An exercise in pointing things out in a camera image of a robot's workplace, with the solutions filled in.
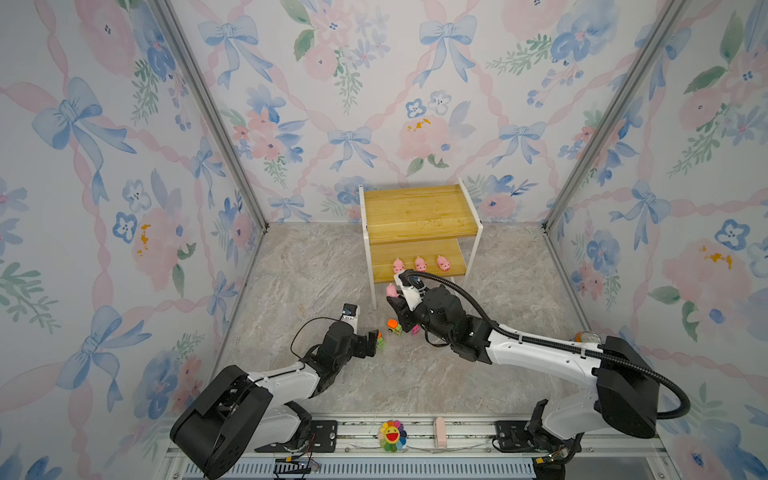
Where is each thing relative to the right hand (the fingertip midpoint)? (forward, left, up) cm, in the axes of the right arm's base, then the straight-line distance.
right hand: (391, 293), depth 77 cm
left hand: (-2, +8, -16) cm, 18 cm away
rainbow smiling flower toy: (-29, 0, -19) cm, 35 cm away
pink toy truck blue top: (-10, -6, +1) cm, 12 cm away
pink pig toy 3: (+10, -2, -2) cm, 11 cm away
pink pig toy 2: (+11, -8, -2) cm, 14 cm away
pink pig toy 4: (0, 0, +2) cm, 2 cm away
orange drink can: (-7, -53, -10) cm, 54 cm away
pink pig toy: (+12, -15, -2) cm, 19 cm away
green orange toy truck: (-5, +3, -18) cm, 19 cm away
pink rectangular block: (-28, -12, -18) cm, 36 cm away
